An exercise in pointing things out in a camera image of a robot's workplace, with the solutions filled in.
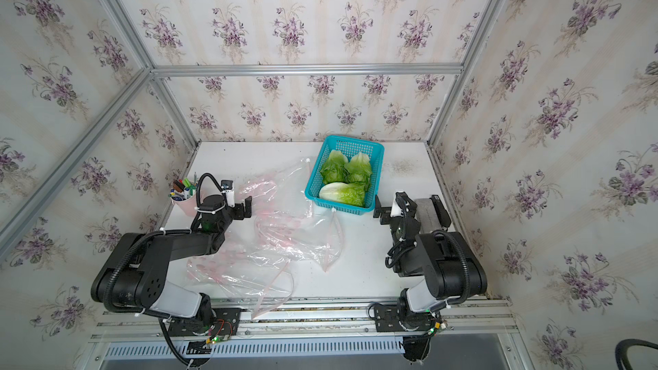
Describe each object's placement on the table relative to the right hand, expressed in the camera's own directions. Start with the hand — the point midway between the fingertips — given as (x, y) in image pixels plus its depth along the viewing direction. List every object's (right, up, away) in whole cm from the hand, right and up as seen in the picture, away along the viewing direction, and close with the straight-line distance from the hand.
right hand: (396, 196), depth 88 cm
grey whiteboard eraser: (+12, -7, +6) cm, 16 cm away
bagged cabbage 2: (-12, +9, +11) cm, 18 cm away
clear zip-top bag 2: (-35, -14, +3) cm, 38 cm away
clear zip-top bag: (-43, -1, +8) cm, 43 cm away
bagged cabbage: (-15, 0, +3) cm, 16 cm away
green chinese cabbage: (-21, +10, +11) cm, 25 cm away
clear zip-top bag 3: (-47, -25, -6) cm, 53 cm away
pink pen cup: (-74, -3, +2) cm, 74 cm away
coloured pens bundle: (-76, +2, +2) cm, 76 cm away
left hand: (-58, -1, +6) cm, 58 cm away
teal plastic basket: (-15, +19, +23) cm, 34 cm away
